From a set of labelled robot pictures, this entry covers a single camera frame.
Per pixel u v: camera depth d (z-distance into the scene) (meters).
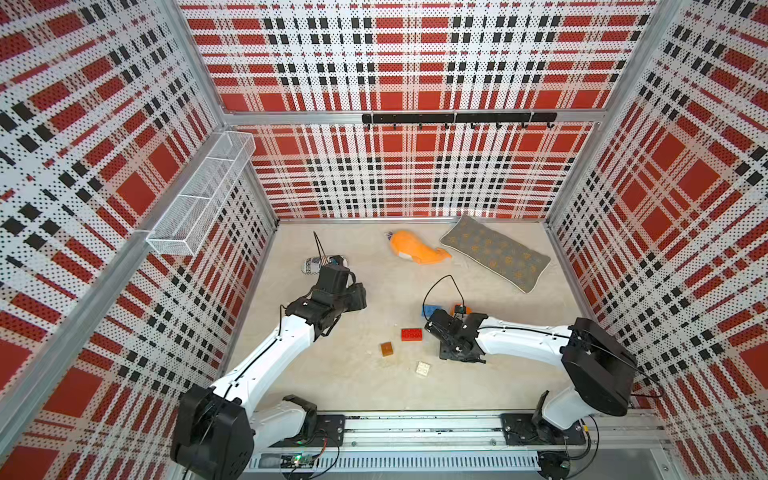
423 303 1.02
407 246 1.11
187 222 0.91
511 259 1.04
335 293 0.64
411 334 0.88
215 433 0.38
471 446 0.72
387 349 0.86
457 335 0.63
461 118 0.89
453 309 0.83
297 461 0.69
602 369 0.44
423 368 0.83
